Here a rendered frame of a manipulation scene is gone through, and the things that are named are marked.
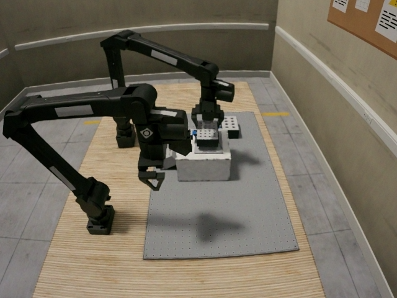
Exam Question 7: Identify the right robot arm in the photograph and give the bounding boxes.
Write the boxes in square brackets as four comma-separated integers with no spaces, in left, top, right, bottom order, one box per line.
[2,83,192,232]

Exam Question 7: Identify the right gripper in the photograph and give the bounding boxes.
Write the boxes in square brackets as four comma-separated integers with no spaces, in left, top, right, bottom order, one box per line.
[138,135,165,191]

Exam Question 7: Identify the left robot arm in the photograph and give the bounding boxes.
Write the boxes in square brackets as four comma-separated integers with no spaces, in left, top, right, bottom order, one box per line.
[100,30,235,141]

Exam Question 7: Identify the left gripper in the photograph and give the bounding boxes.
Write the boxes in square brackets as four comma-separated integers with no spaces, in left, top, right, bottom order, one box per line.
[191,98,225,129]

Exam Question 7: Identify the grey work mat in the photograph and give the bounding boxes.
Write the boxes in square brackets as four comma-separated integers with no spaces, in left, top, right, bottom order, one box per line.
[143,111,300,260]

